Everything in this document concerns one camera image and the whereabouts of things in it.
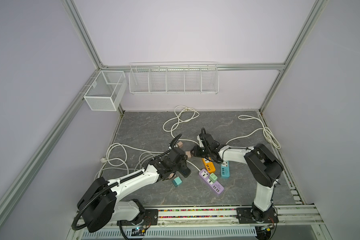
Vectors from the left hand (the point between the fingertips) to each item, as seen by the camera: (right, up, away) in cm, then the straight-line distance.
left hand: (185, 163), depth 83 cm
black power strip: (0, -6, +3) cm, 7 cm away
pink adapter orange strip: (-3, +9, +15) cm, 17 cm away
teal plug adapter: (-5, -10, 0) cm, 11 cm away
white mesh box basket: (-55, +46, +18) cm, 74 cm away
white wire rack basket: (-5, +53, +15) cm, 55 cm away
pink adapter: (+2, +3, +11) cm, 11 cm away
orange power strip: (+14, -2, +6) cm, 16 cm away
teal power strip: (+23, -4, +4) cm, 24 cm away
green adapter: (+15, -7, -4) cm, 17 cm away
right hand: (+4, +4, +12) cm, 13 cm away
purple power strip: (+11, -7, +2) cm, 13 cm away
